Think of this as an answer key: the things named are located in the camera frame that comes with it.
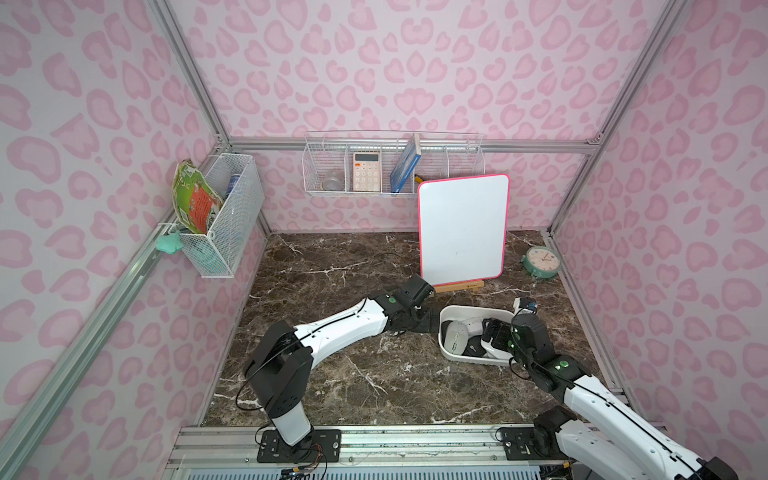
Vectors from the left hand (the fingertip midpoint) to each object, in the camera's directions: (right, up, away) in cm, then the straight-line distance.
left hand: (425, 316), depth 85 cm
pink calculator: (-18, +44, +11) cm, 48 cm away
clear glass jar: (-28, +41, +11) cm, 51 cm away
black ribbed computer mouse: (+14, -9, +2) cm, 17 cm away
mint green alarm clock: (+44, +15, +22) cm, 51 cm away
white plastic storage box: (+16, -1, +8) cm, 18 cm away
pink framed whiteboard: (+12, +26, +8) cm, 30 cm away
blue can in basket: (-56, +39, +3) cm, 68 cm away
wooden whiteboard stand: (+14, +7, +13) cm, 21 cm away
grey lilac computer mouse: (+9, -6, 0) cm, 11 cm away
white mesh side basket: (-52, +18, -12) cm, 56 cm away
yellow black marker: (-1, +42, +13) cm, 44 cm away
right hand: (+19, -1, -1) cm, 19 cm away
